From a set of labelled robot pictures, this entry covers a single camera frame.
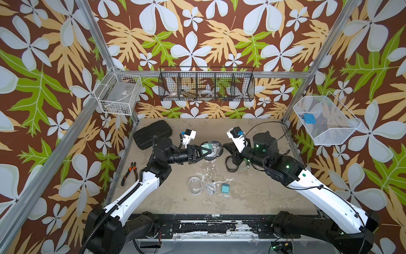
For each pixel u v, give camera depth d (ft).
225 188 2.83
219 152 2.16
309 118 2.79
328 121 2.67
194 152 2.01
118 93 2.77
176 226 2.49
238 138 1.77
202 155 2.10
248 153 1.82
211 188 2.87
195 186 2.88
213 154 2.14
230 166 3.07
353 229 1.24
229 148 2.11
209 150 2.11
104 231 1.28
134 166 3.08
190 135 2.17
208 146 2.13
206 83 3.20
